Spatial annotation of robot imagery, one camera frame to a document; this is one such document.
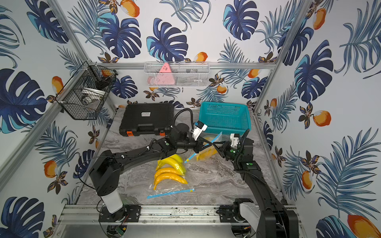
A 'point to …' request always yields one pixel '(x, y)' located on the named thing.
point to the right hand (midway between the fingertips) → (213, 143)
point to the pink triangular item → (164, 77)
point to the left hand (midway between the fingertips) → (212, 142)
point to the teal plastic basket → (228, 118)
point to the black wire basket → (87, 92)
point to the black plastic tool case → (147, 119)
